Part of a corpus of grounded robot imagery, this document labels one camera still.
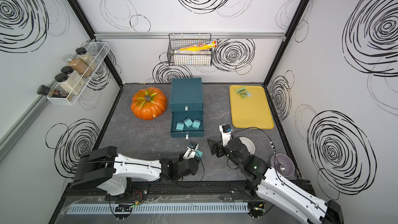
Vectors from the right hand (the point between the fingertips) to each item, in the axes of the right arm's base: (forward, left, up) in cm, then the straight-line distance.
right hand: (215, 139), depth 75 cm
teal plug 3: (+11, +10, -5) cm, 16 cm away
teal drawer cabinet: (+22, +16, +7) cm, 28 cm away
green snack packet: (+45, -23, -15) cm, 53 cm away
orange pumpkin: (+23, +39, -3) cm, 46 cm away
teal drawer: (+15, +20, -4) cm, 25 cm away
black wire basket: (+40, +7, +19) cm, 45 cm away
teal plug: (+10, +19, -6) cm, 22 cm away
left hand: (-7, +8, -11) cm, 15 cm away
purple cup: (-7, -36, -13) cm, 40 cm away
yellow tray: (+29, -28, -17) cm, 43 cm away
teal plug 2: (+12, +15, -5) cm, 20 cm away
